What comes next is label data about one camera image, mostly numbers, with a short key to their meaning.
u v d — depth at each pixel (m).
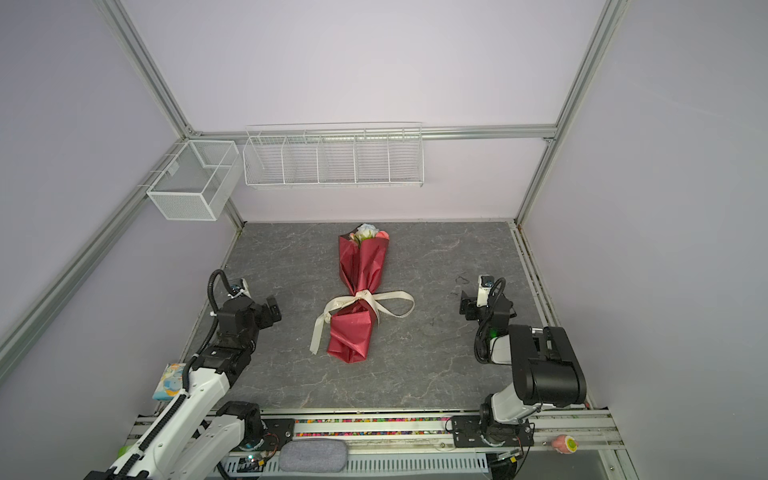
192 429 0.48
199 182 0.95
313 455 0.69
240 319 0.62
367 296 0.91
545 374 0.45
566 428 0.76
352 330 0.86
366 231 1.08
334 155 0.97
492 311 0.71
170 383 0.77
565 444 0.68
